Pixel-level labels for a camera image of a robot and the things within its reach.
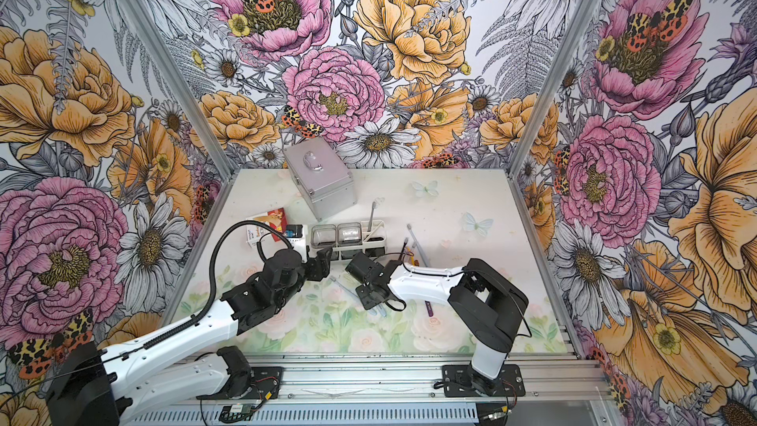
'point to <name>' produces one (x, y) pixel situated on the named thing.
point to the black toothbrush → (404, 243)
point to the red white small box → (276, 220)
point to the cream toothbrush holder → (367, 238)
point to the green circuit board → (236, 412)
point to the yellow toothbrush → (412, 256)
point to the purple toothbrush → (429, 309)
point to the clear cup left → (323, 236)
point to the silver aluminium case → (323, 176)
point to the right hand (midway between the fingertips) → (374, 300)
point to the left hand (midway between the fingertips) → (319, 256)
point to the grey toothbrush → (371, 218)
